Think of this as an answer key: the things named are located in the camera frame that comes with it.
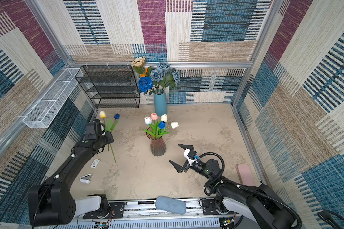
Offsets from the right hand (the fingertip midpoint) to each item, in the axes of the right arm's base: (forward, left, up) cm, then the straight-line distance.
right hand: (175, 152), depth 74 cm
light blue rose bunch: (+45, +5, +15) cm, 48 cm away
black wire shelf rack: (+57, +47, 0) cm, 74 cm away
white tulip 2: (+14, +13, +9) cm, 21 cm away
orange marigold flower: (+47, +18, +15) cm, 52 cm away
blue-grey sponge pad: (-21, +3, -15) cm, 26 cm away
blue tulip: (+9, +6, +12) cm, 16 cm away
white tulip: (+14, +5, +11) cm, 19 cm away
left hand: (+16, +39, -4) cm, 43 cm away
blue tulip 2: (+40, +44, -17) cm, 61 cm away
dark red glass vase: (+13, +11, -15) cm, 22 cm away
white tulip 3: (+13, 0, +6) cm, 15 cm away
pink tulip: (+15, +10, +11) cm, 21 cm away
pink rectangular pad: (-6, -41, -19) cm, 46 cm away
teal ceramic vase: (+40, +9, -5) cm, 41 cm away
